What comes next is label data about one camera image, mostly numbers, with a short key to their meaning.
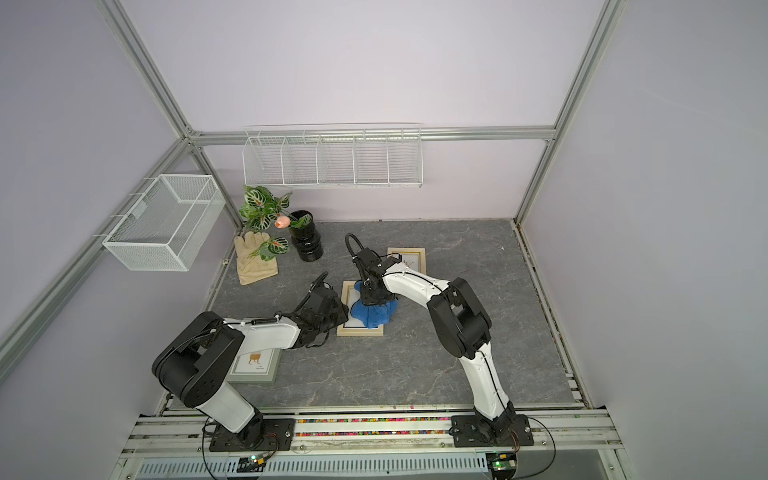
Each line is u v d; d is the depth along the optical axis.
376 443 0.74
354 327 0.91
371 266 0.77
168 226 0.83
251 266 1.08
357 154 1.02
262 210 0.83
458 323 0.52
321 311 0.74
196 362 0.46
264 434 0.72
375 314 0.89
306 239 1.02
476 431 0.74
